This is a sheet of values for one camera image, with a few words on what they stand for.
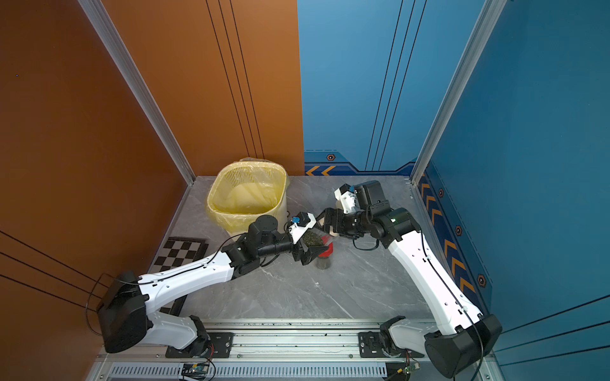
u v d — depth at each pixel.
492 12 0.69
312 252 0.63
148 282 0.44
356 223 0.58
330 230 0.61
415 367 0.68
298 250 0.63
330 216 0.61
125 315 0.41
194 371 0.72
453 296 0.40
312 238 0.68
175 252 0.91
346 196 0.65
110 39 0.74
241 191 0.92
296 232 0.62
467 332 0.37
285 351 0.73
